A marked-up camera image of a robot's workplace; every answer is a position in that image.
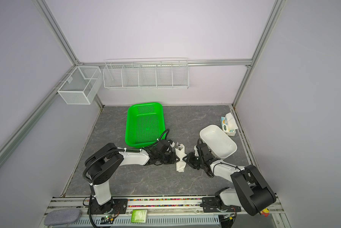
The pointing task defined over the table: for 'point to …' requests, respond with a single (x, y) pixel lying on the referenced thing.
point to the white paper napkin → (181, 164)
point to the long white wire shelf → (146, 73)
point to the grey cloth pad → (62, 216)
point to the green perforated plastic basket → (144, 124)
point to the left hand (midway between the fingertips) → (179, 162)
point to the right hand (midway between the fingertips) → (184, 160)
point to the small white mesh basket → (82, 85)
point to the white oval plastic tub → (220, 145)
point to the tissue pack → (228, 124)
